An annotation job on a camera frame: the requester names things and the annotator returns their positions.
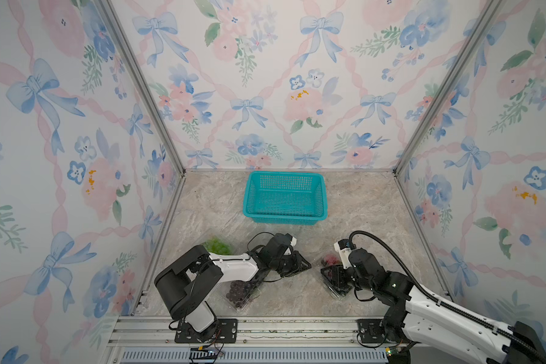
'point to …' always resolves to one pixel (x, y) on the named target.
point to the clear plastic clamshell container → (224, 238)
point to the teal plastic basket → (285, 198)
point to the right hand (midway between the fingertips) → (320, 261)
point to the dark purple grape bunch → (237, 291)
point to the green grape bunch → (216, 246)
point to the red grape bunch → (331, 259)
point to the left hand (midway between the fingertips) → (313, 267)
